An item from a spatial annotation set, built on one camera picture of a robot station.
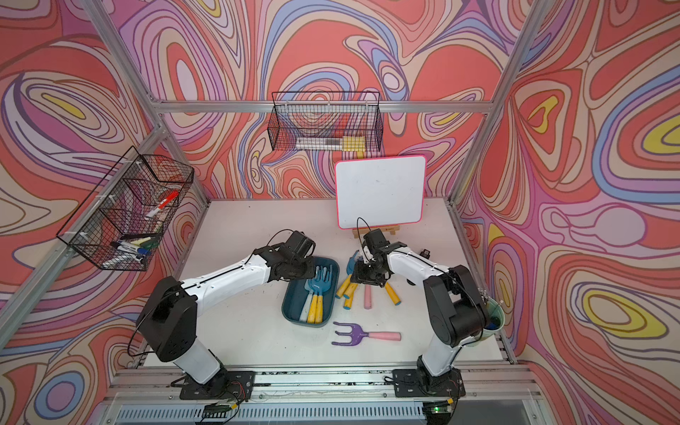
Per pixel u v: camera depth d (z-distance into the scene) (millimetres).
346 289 886
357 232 1050
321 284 908
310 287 902
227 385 718
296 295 889
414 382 732
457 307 469
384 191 965
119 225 733
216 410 717
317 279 920
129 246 700
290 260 660
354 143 822
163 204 774
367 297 888
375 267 697
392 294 905
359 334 822
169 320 443
